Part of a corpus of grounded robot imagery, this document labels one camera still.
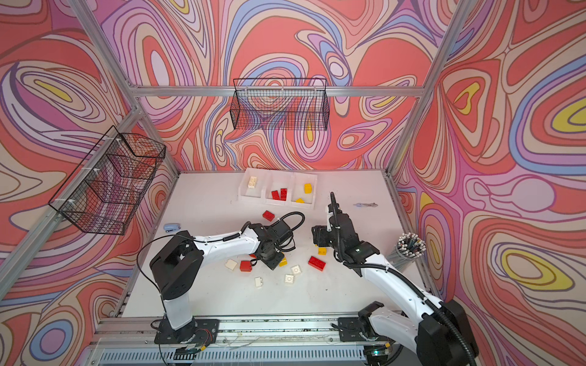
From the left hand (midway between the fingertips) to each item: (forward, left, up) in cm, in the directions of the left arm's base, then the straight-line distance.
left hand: (277, 261), depth 88 cm
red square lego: (-2, +12, 0) cm, 12 cm away
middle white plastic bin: (+43, +2, +1) cm, 43 cm away
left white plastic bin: (+37, +14, +1) cm, 40 cm away
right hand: (+6, -17, +11) cm, 21 cm away
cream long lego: (+42, +15, +2) cm, 45 cm away
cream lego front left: (-8, +7, 0) cm, 10 cm away
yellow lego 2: (-3, -3, +7) cm, 8 cm away
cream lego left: (-2, +17, +3) cm, 18 cm away
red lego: (+21, +5, +1) cm, 22 cm away
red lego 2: (+33, +2, +1) cm, 33 cm away
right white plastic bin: (+36, -11, +1) cm, 38 cm away
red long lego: (+33, -1, +2) cm, 33 cm away
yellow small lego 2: (+4, -18, 0) cm, 19 cm away
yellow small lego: (+30, -10, 0) cm, 32 cm away
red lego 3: (0, -16, -1) cm, 16 cm away
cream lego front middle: (-6, -5, 0) cm, 8 cm away
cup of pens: (-2, -45, +17) cm, 48 cm away
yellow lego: (+36, -13, +3) cm, 38 cm away
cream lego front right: (-3, -8, 0) cm, 8 cm away
